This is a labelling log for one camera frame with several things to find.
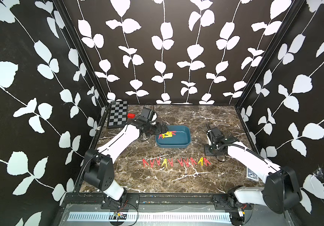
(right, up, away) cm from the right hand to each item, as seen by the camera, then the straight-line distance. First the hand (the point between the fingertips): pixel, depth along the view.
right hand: (206, 148), depth 86 cm
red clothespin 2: (-34, -9, 0) cm, 35 cm away
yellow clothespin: (-2, -8, +3) cm, 9 cm away
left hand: (-27, +13, -2) cm, 30 cm away
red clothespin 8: (+1, -9, +2) cm, 9 cm away
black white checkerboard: (-64, +22, +24) cm, 71 cm away
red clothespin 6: (-12, -9, +2) cm, 15 cm away
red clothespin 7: (-8, -8, +2) cm, 12 cm away
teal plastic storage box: (-13, +3, +15) cm, 20 cm away
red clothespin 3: (-30, -9, +2) cm, 31 cm away
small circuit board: (-49, -30, -16) cm, 60 cm away
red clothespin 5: (-16, -9, +2) cm, 18 cm away
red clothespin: (-39, -9, +2) cm, 40 cm away
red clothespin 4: (-22, -9, +2) cm, 24 cm away
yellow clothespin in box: (-24, +7, +15) cm, 29 cm away
